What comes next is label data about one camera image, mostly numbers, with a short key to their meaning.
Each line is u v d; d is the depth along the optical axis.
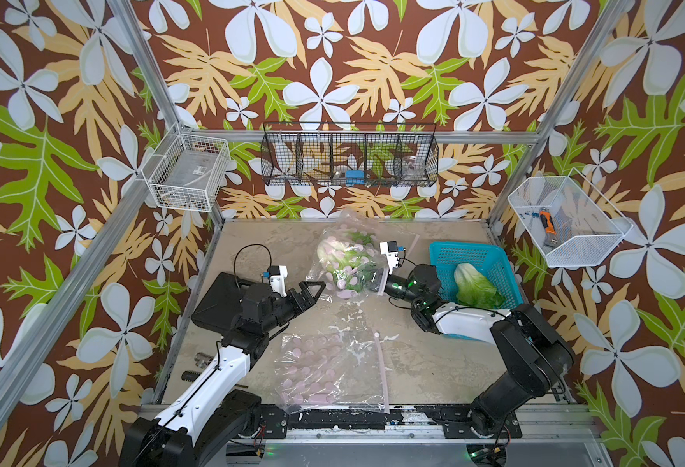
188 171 0.86
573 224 0.81
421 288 0.66
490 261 1.01
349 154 0.97
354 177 0.94
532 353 0.47
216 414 0.58
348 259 0.77
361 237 1.04
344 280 0.74
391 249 0.75
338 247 0.80
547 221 0.85
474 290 0.91
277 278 0.73
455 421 0.72
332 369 0.82
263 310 0.61
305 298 0.70
